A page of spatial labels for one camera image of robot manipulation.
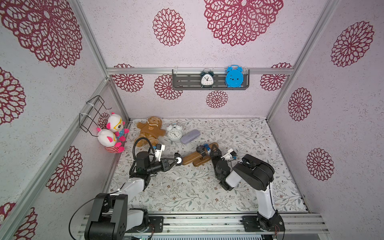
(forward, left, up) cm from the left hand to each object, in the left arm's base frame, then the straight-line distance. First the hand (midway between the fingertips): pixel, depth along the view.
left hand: (177, 161), depth 83 cm
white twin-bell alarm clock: (+24, +4, -4) cm, 25 cm away
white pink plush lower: (+10, +39, +8) cm, 41 cm away
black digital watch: (+8, -13, -1) cm, 16 cm away
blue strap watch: (+9, -18, -2) cm, 20 cm away
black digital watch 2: (0, -2, +1) cm, 2 cm away
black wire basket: (+13, +43, +21) cm, 50 cm away
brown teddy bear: (+26, +20, -5) cm, 34 cm away
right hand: (+12, -20, -1) cm, 23 cm away
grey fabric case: (+25, -6, -10) cm, 28 cm away
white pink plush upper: (+23, +40, +5) cm, 46 cm away
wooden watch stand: (+4, -11, -6) cm, 14 cm away
